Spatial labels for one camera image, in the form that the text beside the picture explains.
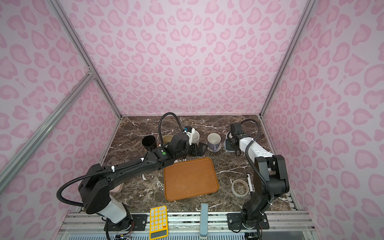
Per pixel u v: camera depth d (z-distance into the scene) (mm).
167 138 1019
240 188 840
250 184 841
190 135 718
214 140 1005
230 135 838
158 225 717
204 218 741
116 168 462
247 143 616
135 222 728
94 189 424
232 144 804
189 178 877
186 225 734
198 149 704
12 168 512
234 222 733
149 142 911
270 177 466
